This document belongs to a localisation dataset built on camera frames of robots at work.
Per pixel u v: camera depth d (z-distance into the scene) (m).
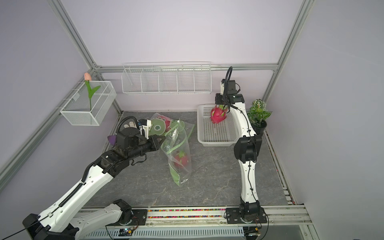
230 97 0.69
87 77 0.83
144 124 0.63
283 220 0.74
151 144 0.61
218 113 1.02
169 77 0.99
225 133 1.07
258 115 0.83
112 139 1.06
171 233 1.58
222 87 0.86
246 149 0.60
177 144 0.69
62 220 0.39
